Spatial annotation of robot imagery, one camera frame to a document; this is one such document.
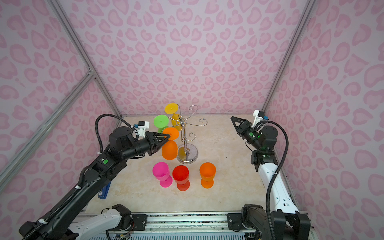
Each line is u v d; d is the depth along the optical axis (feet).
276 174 1.59
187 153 3.21
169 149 2.39
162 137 2.13
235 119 2.27
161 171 2.50
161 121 2.39
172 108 2.57
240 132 2.07
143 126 2.05
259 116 2.14
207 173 2.57
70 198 1.34
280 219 1.25
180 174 2.58
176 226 2.36
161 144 1.97
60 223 1.27
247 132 2.10
